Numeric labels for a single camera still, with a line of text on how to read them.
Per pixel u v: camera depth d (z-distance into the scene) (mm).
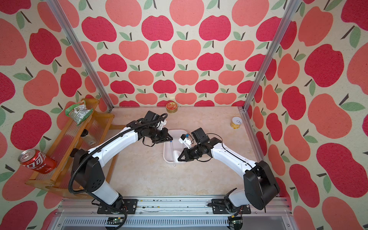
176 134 780
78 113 733
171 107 1184
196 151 690
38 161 520
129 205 750
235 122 1045
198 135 664
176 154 791
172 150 802
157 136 717
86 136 752
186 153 703
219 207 733
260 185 402
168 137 815
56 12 706
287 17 724
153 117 668
